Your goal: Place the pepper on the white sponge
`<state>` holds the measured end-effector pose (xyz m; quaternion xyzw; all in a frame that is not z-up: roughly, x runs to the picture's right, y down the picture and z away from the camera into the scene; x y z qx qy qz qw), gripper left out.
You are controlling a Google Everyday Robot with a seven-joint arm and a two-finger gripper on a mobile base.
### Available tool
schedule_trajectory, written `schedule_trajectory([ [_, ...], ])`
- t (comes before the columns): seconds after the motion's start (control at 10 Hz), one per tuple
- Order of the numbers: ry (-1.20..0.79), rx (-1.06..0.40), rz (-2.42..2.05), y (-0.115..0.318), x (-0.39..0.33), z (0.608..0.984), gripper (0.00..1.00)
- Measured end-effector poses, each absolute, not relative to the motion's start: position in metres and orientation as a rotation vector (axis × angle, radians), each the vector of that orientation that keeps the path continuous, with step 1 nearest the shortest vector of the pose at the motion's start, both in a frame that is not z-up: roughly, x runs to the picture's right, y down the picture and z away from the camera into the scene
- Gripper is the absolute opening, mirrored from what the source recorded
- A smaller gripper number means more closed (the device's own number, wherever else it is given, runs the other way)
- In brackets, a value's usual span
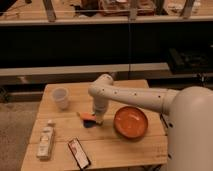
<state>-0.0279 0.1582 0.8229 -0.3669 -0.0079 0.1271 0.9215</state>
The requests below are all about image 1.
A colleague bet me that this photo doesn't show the black red flat box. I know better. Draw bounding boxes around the black red flat box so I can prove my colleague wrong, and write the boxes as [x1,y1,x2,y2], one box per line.
[68,138,91,170]

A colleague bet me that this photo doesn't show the orange bowl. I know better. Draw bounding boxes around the orange bowl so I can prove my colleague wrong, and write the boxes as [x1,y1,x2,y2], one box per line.
[113,106,148,139]

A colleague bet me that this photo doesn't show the metal shelf rack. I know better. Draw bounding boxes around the metal shelf rack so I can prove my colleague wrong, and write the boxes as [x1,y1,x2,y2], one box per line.
[0,0,213,82]

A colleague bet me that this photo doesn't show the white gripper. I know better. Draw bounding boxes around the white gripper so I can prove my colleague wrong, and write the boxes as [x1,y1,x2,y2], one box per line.
[83,98,109,128]

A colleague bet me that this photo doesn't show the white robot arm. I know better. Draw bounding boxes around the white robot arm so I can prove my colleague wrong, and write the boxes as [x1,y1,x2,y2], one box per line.
[88,74,213,171]

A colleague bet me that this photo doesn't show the clear plastic cup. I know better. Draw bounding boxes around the clear plastic cup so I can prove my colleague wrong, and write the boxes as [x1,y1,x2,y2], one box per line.
[51,87,69,110]

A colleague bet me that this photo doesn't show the orange pepper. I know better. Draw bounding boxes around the orange pepper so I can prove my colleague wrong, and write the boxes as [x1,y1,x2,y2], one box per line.
[78,113,96,121]

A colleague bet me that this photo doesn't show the wooden table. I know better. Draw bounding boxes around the wooden table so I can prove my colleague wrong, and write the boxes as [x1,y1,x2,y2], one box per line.
[21,83,167,171]

